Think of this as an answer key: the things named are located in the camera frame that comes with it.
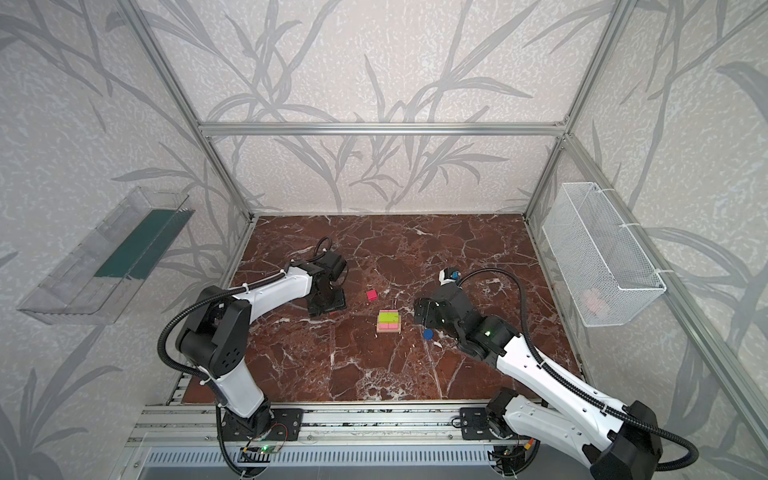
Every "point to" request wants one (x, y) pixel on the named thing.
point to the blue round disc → (428, 334)
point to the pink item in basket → (594, 305)
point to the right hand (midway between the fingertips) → (427, 295)
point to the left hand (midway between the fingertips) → (340, 299)
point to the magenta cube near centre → (372, 295)
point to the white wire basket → (606, 271)
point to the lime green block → (389, 317)
